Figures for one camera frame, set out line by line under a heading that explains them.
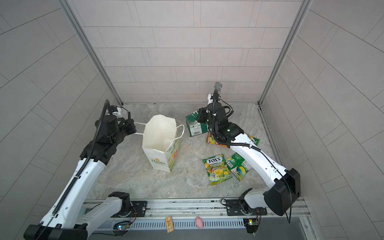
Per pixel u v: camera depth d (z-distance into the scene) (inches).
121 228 25.3
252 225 26.8
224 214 27.8
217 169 32.1
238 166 32.7
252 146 18.0
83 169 17.0
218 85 32.8
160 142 35.8
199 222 26.3
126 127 23.1
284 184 15.2
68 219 14.5
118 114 24.4
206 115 25.1
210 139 36.8
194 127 31.8
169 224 26.2
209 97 25.4
